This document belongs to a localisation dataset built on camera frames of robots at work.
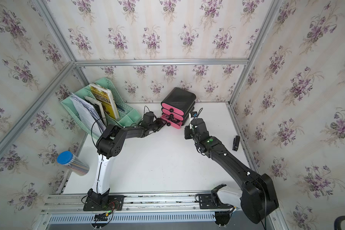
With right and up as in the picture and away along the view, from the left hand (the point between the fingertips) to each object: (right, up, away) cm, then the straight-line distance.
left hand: (167, 123), depth 103 cm
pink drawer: (+5, +6, -5) cm, 9 cm away
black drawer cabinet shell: (+10, +17, 0) cm, 20 cm away
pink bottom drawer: (+4, +1, -2) cm, 5 cm away
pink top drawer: (+4, +10, -8) cm, 13 cm away
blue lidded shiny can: (-48, -16, -34) cm, 61 cm away
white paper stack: (-44, +5, -24) cm, 50 cm away
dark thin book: (-44, +11, -12) cm, 47 cm away
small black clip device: (+46, -12, -10) cm, 49 cm away
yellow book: (-41, +18, -11) cm, 46 cm away
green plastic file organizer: (-28, +6, -2) cm, 28 cm away
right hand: (+14, -1, -21) cm, 25 cm away
